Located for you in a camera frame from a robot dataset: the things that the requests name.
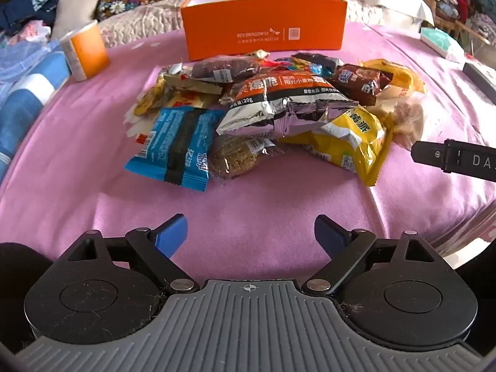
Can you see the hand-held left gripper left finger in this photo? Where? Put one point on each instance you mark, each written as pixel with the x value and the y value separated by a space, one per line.
pixel 172 236

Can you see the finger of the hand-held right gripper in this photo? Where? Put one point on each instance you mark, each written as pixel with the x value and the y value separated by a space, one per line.
pixel 430 154

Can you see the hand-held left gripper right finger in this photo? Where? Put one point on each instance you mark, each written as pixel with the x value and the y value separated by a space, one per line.
pixel 329 236

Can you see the clear packet pale pastry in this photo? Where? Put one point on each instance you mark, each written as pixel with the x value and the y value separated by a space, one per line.
pixel 410 120

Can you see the yellow orange pastry packet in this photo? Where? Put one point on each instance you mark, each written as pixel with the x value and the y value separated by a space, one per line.
pixel 403 77

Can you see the yellow snack packet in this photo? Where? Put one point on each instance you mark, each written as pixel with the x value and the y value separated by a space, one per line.
pixel 348 139

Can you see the blue snack packet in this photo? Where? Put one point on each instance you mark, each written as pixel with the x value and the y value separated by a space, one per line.
pixel 174 143

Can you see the clear packet granola bar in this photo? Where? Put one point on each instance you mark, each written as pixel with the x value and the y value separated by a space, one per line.
pixel 232 157

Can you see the brown snack packet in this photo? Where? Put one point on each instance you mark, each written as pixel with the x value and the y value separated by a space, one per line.
pixel 356 81

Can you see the silver and orange snack packet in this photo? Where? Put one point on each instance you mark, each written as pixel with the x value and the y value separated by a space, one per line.
pixel 271 112

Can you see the colourful candy packet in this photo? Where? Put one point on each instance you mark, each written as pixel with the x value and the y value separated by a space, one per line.
pixel 310 62

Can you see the beige gold snack packet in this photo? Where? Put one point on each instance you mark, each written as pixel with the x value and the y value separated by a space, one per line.
pixel 190 83

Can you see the clear packet of red dates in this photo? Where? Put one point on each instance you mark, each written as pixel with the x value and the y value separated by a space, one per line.
pixel 224 68

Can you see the orange cardboard box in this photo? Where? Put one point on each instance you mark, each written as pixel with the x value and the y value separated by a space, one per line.
pixel 232 19

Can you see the dark flat device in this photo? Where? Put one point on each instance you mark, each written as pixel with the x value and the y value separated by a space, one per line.
pixel 480 81

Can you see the teal tissue pack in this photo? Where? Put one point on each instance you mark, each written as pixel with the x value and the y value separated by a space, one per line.
pixel 441 42

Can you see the pile of colourful clothes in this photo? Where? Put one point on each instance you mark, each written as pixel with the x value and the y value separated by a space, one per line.
pixel 465 7

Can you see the blue striped blanket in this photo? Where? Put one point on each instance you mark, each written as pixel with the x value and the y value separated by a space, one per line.
pixel 23 104

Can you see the orange paper cup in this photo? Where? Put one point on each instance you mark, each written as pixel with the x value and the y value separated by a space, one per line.
pixel 91 52

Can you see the beige pillow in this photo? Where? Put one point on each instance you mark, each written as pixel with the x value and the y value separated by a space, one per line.
pixel 77 7

